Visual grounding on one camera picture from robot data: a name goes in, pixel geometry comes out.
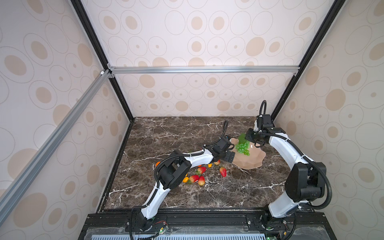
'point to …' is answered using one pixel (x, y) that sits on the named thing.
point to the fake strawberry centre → (201, 170)
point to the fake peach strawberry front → (201, 180)
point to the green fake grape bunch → (243, 146)
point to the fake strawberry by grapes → (217, 163)
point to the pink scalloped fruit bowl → (255, 160)
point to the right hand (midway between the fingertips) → (248, 135)
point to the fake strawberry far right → (223, 171)
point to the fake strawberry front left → (192, 178)
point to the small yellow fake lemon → (185, 179)
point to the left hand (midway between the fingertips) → (233, 151)
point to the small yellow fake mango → (210, 165)
